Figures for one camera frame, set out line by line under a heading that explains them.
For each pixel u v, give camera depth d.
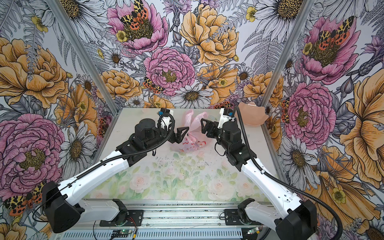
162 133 0.60
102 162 0.47
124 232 0.71
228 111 0.63
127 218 0.72
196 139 0.86
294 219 0.38
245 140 0.46
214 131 0.64
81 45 0.85
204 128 0.66
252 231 0.72
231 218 0.74
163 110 0.60
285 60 0.92
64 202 0.38
